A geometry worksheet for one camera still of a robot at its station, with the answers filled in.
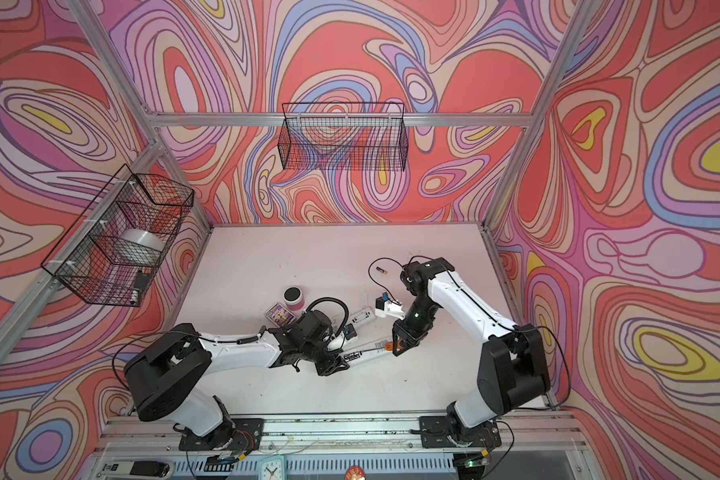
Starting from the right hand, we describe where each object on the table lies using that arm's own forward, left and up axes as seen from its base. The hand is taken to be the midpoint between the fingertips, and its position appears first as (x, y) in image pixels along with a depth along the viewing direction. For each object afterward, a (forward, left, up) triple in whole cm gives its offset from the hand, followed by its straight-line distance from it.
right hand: (406, 355), depth 74 cm
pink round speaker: (+22, +33, -6) cm, 40 cm away
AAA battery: (+35, +4, -11) cm, 37 cm away
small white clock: (-22, +33, -9) cm, 40 cm away
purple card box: (+18, +37, -10) cm, 43 cm away
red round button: (-23, +14, -12) cm, 29 cm away
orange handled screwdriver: (+2, +5, +2) cm, 5 cm away
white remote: (+4, +14, -10) cm, 18 cm away
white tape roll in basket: (+20, +63, +23) cm, 70 cm away
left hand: (+4, +16, -11) cm, 20 cm away
